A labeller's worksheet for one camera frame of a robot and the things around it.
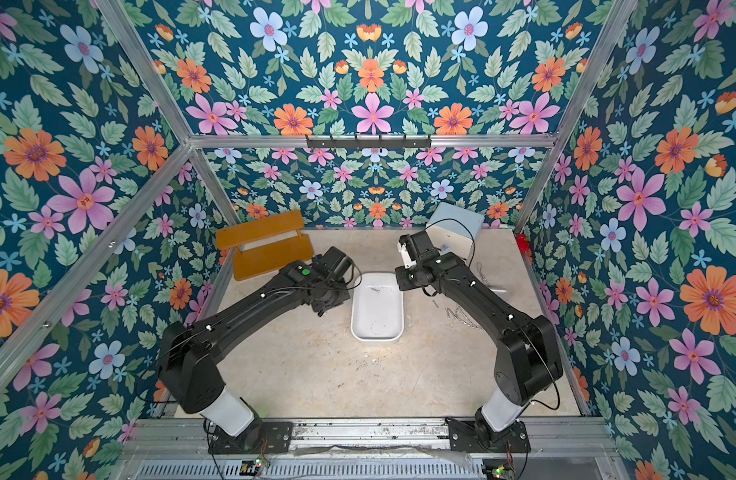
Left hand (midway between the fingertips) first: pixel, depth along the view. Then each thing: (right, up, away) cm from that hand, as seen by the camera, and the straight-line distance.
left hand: (351, 295), depth 83 cm
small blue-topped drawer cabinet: (+32, +20, +15) cm, 41 cm away
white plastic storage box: (+7, -7, +13) cm, 16 cm away
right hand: (+15, +6, +3) cm, 17 cm away
